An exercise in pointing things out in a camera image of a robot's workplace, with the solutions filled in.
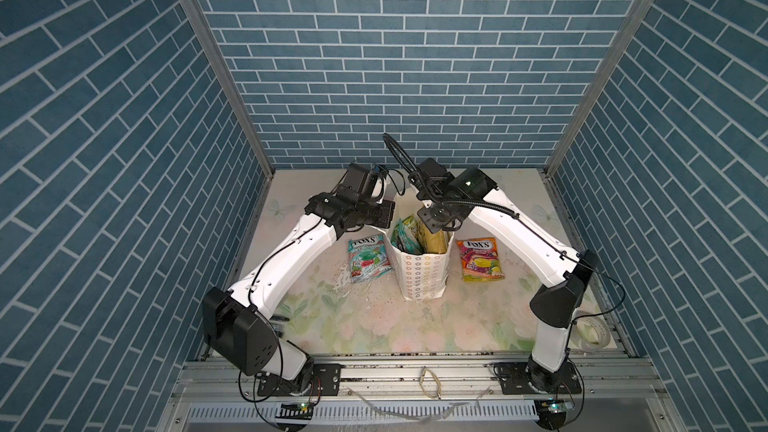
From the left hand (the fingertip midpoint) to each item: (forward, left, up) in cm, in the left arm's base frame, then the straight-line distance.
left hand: (393, 211), depth 78 cm
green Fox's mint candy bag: (-3, +8, -21) cm, 22 cm away
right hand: (-1, -10, 0) cm, 10 cm away
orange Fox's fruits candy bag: (-4, -27, -20) cm, 34 cm away
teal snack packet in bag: (-3, -3, -8) cm, 9 cm away
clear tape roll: (-25, -55, -24) cm, 65 cm away
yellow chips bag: (-9, -11, -1) cm, 14 cm away
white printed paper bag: (-14, -8, -9) cm, 18 cm away
